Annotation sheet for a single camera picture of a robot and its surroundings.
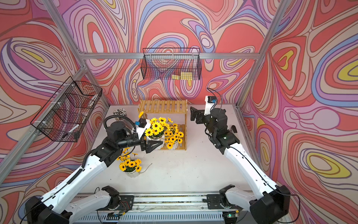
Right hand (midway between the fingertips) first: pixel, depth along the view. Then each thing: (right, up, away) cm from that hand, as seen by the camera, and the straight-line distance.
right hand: (198, 110), depth 73 cm
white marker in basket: (-68, -11, -1) cm, 69 cm away
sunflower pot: (-37, -29, -2) cm, 47 cm away
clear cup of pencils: (-49, 0, +18) cm, 52 cm away
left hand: (-20, -13, -7) cm, 25 cm away
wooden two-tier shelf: (-18, +3, +9) cm, 20 cm away
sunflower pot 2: (-14, -15, +8) cm, 22 cm away
